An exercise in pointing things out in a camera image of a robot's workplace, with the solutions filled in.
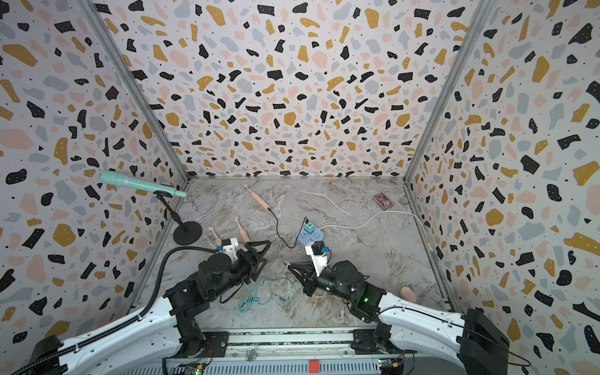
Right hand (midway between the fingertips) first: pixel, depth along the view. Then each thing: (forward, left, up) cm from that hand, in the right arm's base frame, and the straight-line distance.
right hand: (295, 268), depth 69 cm
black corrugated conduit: (-19, +31, +15) cm, 40 cm away
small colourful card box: (+45, -37, -21) cm, 62 cm away
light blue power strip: (+21, -2, -18) cm, 27 cm away
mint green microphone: (+21, +55, +16) cm, 61 cm away
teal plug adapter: (+24, -2, -14) cm, 28 cm away
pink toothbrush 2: (+23, +26, -19) cm, 40 cm away
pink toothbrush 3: (+44, +24, -19) cm, 54 cm away
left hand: (+5, +6, +1) cm, 8 cm away
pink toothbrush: (+20, +36, -19) cm, 45 cm away
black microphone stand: (+23, +49, -18) cm, 57 cm away
